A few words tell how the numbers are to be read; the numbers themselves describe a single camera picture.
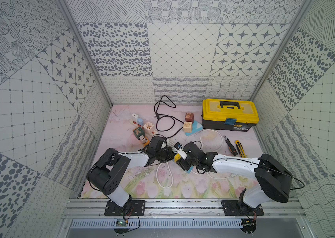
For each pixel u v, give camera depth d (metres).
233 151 0.93
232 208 0.73
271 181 0.44
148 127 0.96
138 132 0.93
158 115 1.12
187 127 0.98
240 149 0.95
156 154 0.73
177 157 0.82
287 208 0.77
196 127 1.03
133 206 0.74
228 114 0.91
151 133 1.00
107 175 0.45
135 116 1.03
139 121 1.02
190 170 0.78
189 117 1.01
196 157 0.65
